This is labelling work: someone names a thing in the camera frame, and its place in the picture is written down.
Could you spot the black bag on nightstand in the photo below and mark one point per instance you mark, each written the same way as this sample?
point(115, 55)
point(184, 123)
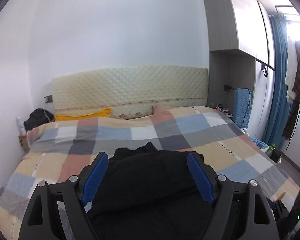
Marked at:
point(37, 118)

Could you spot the floral beige pillow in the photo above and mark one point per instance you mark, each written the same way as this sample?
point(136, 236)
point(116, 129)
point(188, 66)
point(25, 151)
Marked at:
point(127, 112)

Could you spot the blue curtain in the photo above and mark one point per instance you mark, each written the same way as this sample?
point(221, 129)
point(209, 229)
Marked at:
point(280, 108)

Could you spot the cream quilted headboard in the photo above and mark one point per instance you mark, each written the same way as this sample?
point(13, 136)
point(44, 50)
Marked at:
point(91, 91)

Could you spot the wall socket left of bed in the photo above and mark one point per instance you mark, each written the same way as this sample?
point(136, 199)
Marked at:
point(48, 99)

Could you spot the blue towel over chair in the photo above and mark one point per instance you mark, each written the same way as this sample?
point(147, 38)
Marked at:
point(242, 107)

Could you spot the plaid patchwork bed cover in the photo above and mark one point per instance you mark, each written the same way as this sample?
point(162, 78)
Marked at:
point(62, 148)

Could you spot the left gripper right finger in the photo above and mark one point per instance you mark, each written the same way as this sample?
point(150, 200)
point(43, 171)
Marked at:
point(239, 210)

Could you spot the white hanging garment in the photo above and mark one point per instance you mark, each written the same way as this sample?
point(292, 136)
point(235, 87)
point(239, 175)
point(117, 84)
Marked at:
point(292, 64)

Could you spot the grey white wardrobe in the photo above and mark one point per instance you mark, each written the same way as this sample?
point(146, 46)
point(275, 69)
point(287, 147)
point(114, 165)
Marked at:
point(241, 55)

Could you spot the wooden nightstand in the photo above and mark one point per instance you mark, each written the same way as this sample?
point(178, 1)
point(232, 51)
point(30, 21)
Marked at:
point(24, 142)

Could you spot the black wall charger plug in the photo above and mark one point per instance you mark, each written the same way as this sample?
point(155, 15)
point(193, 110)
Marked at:
point(228, 88)

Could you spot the white bottle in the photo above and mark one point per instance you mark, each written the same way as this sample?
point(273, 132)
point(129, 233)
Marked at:
point(20, 125)

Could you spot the blue cloth beside bed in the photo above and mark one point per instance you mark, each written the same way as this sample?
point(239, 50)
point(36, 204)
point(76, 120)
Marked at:
point(260, 144)

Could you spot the yellow pillow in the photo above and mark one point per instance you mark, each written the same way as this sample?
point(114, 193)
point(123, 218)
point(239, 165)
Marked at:
point(106, 112)

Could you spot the black garment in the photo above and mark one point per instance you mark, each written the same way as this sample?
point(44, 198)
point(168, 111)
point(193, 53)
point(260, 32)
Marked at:
point(148, 194)

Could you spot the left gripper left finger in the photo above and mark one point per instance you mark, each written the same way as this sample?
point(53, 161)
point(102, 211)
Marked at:
point(42, 219)

